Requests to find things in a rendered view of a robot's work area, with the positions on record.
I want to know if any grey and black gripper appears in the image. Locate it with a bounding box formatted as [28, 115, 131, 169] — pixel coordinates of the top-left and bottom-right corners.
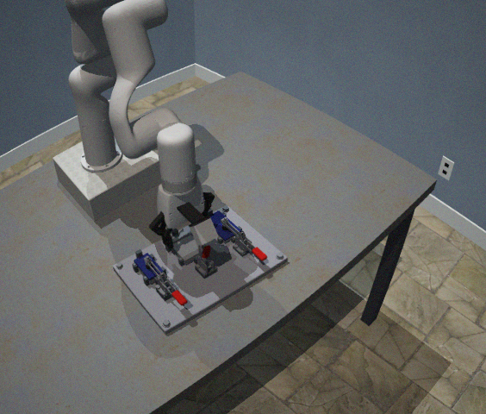
[149, 177, 215, 249]

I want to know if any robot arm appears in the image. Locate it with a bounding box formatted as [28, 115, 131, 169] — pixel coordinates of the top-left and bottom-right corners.
[65, 0, 218, 246]

